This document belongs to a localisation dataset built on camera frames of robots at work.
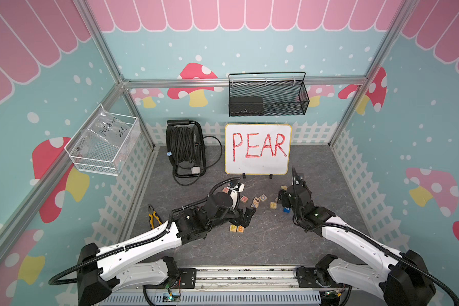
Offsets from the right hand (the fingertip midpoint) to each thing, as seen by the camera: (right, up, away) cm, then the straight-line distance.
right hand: (287, 190), depth 84 cm
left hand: (-20, -5, -13) cm, 24 cm away
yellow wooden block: (-4, -9, +9) cm, 14 cm away
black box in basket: (-18, +40, +9) cm, 45 cm away
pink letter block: (-19, -6, +11) cm, 23 cm away
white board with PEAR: (-12, +19, +16) cm, 27 cm away
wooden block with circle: (-9, -6, +13) cm, 17 cm away
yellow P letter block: (-24, -17, +1) cm, 30 cm away
